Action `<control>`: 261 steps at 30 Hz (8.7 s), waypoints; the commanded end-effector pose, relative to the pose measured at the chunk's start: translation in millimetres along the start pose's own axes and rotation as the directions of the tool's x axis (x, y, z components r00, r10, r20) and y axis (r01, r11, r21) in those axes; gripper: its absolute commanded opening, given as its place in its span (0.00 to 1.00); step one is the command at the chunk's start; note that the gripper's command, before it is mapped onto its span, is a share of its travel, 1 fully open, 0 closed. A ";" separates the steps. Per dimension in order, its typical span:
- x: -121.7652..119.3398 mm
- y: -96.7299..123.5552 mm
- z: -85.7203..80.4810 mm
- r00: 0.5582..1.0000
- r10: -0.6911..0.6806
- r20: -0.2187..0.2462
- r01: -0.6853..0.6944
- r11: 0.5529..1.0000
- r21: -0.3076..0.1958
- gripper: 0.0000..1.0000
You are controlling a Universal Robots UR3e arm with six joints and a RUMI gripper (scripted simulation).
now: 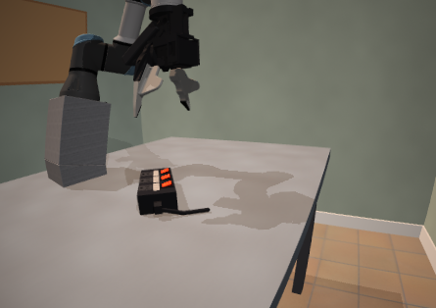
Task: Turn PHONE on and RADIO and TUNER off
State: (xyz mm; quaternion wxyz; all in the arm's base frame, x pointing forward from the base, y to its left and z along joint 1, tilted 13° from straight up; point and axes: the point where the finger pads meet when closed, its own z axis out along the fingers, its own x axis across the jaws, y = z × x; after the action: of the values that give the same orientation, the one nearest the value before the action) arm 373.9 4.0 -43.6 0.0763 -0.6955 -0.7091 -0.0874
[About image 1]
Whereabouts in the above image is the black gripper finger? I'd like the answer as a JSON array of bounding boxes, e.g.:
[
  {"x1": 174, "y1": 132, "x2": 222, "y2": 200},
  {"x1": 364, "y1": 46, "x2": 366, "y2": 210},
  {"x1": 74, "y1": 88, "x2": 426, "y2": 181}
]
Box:
[
  {"x1": 170, "y1": 67, "x2": 200, "y2": 111},
  {"x1": 133, "y1": 47, "x2": 163, "y2": 118}
]

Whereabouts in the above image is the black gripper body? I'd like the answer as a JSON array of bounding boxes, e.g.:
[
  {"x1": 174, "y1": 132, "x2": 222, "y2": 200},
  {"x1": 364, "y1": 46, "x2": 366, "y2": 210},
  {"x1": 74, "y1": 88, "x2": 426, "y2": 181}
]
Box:
[{"x1": 144, "y1": 4, "x2": 200, "y2": 72}]

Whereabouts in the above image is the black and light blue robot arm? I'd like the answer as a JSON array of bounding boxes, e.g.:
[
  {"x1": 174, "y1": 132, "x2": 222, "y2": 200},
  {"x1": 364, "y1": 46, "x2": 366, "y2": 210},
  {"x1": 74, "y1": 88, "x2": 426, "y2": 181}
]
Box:
[{"x1": 59, "y1": 0, "x2": 183, "y2": 101}]

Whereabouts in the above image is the black power strip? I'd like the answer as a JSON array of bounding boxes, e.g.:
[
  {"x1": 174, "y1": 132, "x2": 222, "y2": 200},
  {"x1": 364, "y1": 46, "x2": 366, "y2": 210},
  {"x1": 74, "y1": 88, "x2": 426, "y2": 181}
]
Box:
[{"x1": 137, "y1": 168, "x2": 210, "y2": 215}]

